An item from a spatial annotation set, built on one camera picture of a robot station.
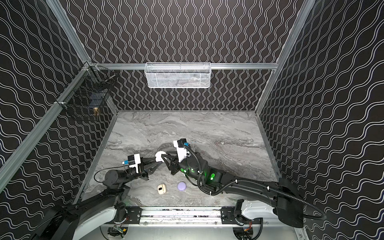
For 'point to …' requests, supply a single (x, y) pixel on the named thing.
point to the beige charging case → (162, 189)
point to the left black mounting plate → (134, 213)
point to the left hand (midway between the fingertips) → (162, 162)
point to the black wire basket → (88, 96)
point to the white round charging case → (158, 157)
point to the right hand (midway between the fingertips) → (164, 155)
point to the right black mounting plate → (228, 217)
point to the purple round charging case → (181, 186)
